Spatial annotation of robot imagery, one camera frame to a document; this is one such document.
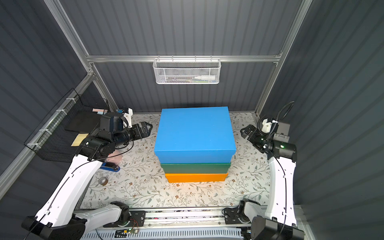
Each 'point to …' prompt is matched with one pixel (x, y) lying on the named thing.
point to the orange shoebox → (195, 177)
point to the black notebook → (85, 121)
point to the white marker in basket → (205, 77)
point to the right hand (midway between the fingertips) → (251, 135)
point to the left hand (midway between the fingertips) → (142, 127)
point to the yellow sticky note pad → (78, 139)
